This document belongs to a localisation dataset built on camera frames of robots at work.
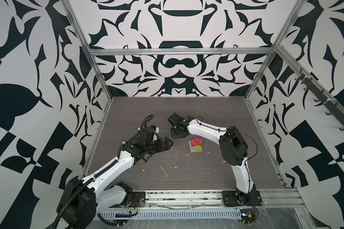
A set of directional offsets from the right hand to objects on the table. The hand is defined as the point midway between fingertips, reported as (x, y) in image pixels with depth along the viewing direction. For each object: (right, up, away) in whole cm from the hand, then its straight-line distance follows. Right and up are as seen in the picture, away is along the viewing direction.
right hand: (175, 133), depth 93 cm
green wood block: (+15, -8, -3) cm, 17 cm away
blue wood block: (+12, -8, -4) cm, 15 cm away
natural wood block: (+10, -7, -1) cm, 12 cm away
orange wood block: (+11, -5, -6) cm, 14 cm away
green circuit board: (+35, -37, -22) cm, 56 cm away
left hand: (-4, -3, -13) cm, 14 cm away
